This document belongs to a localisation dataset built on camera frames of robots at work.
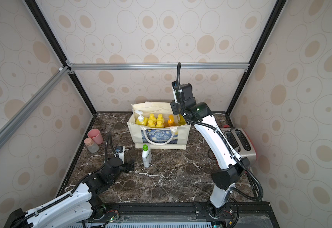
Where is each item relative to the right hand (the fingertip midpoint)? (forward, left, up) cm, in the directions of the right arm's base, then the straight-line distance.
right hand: (185, 100), depth 74 cm
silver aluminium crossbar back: (+63, +23, -13) cm, 68 cm away
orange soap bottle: (-4, +20, -16) cm, 26 cm away
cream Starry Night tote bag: (-8, +5, -22) cm, 24 cm away
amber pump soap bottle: (-1, +8, -16) cm, 18 cm away
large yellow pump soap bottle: (-2, +26, -14) cm, 29 cm away
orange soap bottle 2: (+1, +15, -16) cm, 21 cm away
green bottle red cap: (-4, +1, -13) cm, 13 cm away
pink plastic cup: (-3, +60, -29) cm, 67 cm away
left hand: (-21, +29, -25) cm, 44 cm away
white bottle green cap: (-21, +21, -24) cm, 38 cm away
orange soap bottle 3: (-4, +15, -16) cm, 22 cm away
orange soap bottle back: (+1, +20, -15) cm, 25 cm away
